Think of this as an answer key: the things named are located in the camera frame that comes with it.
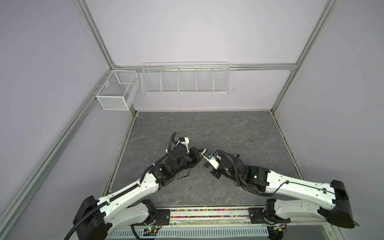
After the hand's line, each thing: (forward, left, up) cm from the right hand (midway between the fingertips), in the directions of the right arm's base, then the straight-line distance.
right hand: (208, 158), depth 71 cm
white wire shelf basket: (+54, +13, +9) cm, 57 cm away
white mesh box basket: (+47, +60, +3) cm, 76 cm away
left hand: (+2, 0, +1) cm, 3 cm away
